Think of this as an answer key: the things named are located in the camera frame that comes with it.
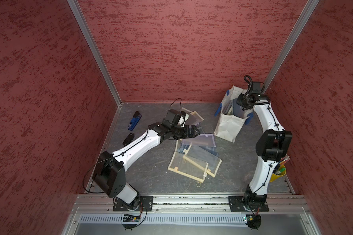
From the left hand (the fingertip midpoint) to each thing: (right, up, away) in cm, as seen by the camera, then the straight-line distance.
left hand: (193, 136), depth 78 cm
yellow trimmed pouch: (+9, -15, +11) cm, 21 cm away
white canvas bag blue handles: (+23, +12, +5) cm, 27 cm away
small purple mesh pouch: (+8, -5, +19) cm, 21 cm away
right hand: (+32, +21, +16) cm, 41 cm away
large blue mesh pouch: (+29, +15, +10) cm, 34 cm away
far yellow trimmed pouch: (+3, +9, +30) cm, 31 cm away
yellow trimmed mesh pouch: (+27, +17, +26) cm, 41 cm away
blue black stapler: (-41, +9, +31) cm, 53 cm away
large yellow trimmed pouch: (+1, -21, +9) cm, 23 cm away
